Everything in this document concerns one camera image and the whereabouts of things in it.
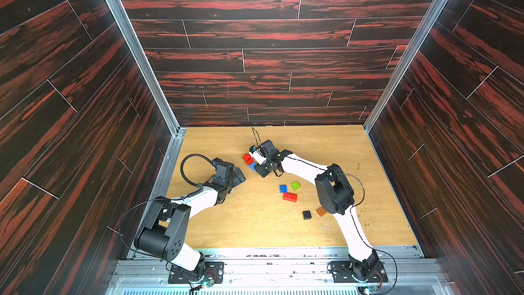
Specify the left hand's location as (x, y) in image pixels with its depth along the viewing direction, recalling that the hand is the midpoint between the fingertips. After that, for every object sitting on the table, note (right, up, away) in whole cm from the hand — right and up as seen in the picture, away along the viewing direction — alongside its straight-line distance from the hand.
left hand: (237, 176), depth 95 cm
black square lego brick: (+31, -16, -9) cm, 36 cm away
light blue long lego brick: (+7, +4, +5) cm, 10 cm away
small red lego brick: (+5, +8, +6) cm, 11 cm away
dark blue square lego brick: (+22, -6, 0) cm, 23 cm away
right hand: (+13, +4, +8) cm, 16 cm away
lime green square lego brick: (+28, -4, +1) cm, 28 cm away
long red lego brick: (+25, -9, -4) cm, 26 cm away
